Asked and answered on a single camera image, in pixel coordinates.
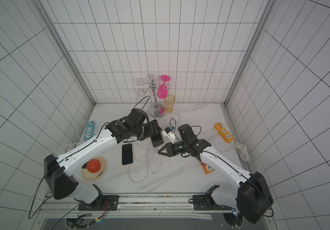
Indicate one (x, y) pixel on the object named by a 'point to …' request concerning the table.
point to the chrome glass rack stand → (155, 110)
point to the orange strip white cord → (243, 153)
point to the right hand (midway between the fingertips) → (155, 154)
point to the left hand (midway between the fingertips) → (154, 135)
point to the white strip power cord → (73, 145)
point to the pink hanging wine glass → (162, 90)
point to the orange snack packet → (207, 169)
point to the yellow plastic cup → (169, 100)
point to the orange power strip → (226, 134)
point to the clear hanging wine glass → (141, 91)
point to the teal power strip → (89, 132)
